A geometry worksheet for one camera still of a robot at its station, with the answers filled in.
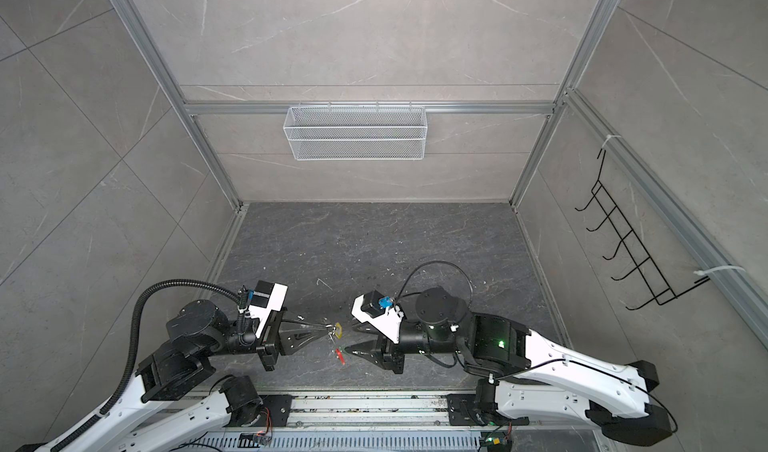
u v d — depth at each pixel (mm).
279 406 733
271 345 445
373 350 457
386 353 449
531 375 410
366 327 535
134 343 430
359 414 744
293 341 488
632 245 674
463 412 730
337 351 524
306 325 488
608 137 700
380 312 436
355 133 1005
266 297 434
